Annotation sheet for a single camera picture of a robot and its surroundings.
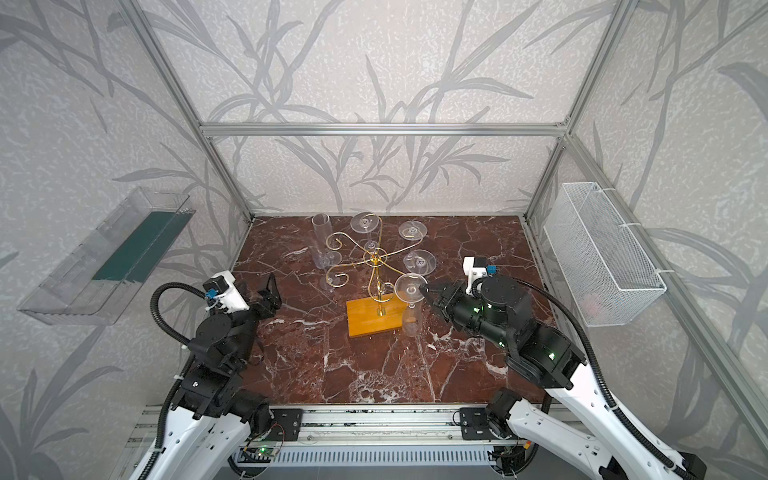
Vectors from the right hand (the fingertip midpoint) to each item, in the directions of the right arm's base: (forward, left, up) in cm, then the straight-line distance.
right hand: (418, 278), depth 59 cm
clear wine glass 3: (+18, +12, -3) cm, 22 cm away
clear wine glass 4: (+16, +1, -4) cm, 16 cm away
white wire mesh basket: (+1, -39, -1) cm, 39 cm away
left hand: (+7, +36, -7) cm, 37 cm away
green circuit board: (-26, +36, -35) cm, 57 cm away
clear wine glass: (+31, +29, -19) cm, 47 cm away
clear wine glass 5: (+7, 0, -4) cm, 8 cm away
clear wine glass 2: (+31, +29, -36) cm, 56 cm away
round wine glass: (-1, +2, -3) cm, 4 cm away
